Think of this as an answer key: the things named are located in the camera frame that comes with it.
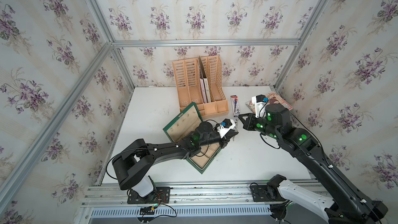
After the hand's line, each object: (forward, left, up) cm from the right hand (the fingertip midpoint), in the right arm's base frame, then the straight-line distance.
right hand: (240, 116), depth 67 cm
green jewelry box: (+4, +27, -16) cm, 32 cm away
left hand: (-5, -1, -10) cm, 11 cm away
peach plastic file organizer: (+49, +29, -20) cm, 60 cm away
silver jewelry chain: (-6, +3, +1) cm, 7 cm away
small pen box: (+28, -6, -29) cm, 41 cm away
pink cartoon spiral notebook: (+37, -36, -30) cm, 60 cm away
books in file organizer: (+25, +16, -5) cm, 30 cm away
